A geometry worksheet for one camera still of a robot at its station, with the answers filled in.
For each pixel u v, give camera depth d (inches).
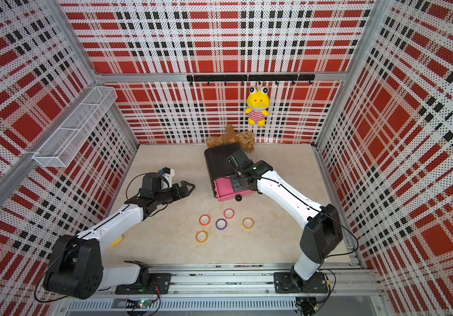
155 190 27.1
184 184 30.9
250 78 34.8
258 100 35.8
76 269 16.2
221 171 34.7
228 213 36.5
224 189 34.2
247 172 22.3
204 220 35.7
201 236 33.7
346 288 29.0
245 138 43.9
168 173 31.9
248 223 35.1
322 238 16.9
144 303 27.2
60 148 27.3
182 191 30.7
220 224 35.0
